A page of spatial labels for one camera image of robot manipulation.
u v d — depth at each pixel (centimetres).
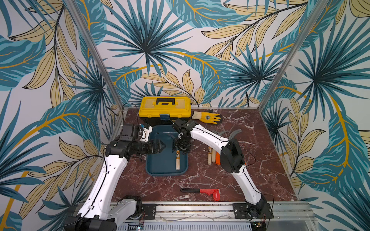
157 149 64
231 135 103
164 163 88
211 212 75
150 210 74
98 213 37
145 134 65
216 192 78
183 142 78
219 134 105
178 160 90
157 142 65
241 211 73
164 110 95
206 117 113
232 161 57
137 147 59
